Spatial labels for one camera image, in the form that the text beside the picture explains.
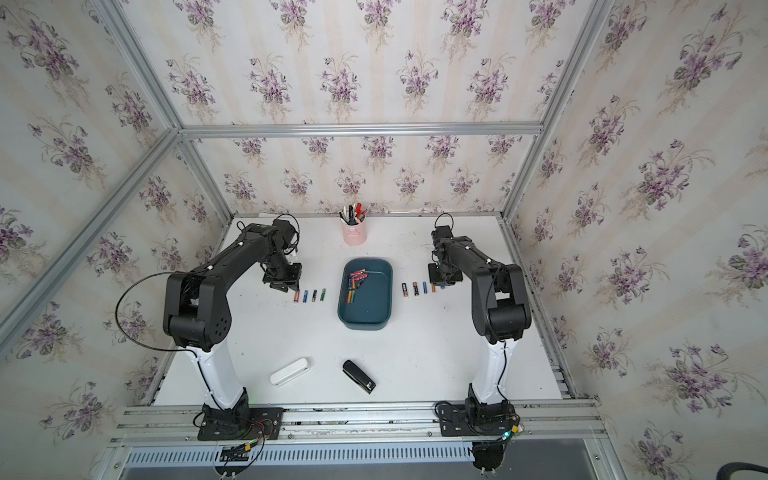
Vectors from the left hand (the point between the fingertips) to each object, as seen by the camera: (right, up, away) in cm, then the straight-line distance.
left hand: (296, 288), depth 91 cm
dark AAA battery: (+4, -3, +6) cm, 8 cm away
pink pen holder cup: (+17, +17, +16) cm, 29 cm away
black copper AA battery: (+34, -1, +7) cm, 35 cm away
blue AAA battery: (+41, -1, +8) cm, 42 cm away
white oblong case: (+2, -20, -13) cm, 24 cm away
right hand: (+48, +1, +8) cm, 49 cm away
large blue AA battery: (+46, 0, +5) cm, 47 cm away
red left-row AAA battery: (-2, -3, +5) cm, 6 cm away
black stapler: (+22, -22, -13) cm, 34 cm away
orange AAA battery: (+44, -1, +8) cm, 45 cm away
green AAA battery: (+7, -3, +6) cm, 9 cm away
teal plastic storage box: (+21, -3, +5) cm, 22 cm away
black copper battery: (+38, 0, +7) cm, 38 cm away
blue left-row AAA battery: (+1, -3, +6) cm, 7 cm away
